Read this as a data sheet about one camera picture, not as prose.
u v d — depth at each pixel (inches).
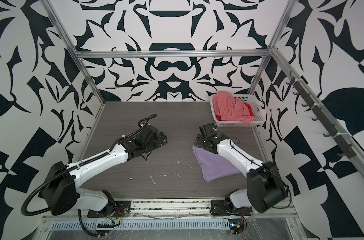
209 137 26.3
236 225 28.0
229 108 41.7
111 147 21.2
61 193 16.0
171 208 29.9
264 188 16.7
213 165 33.6
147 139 24.8
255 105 43.4
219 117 41.6
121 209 29.2
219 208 29.2
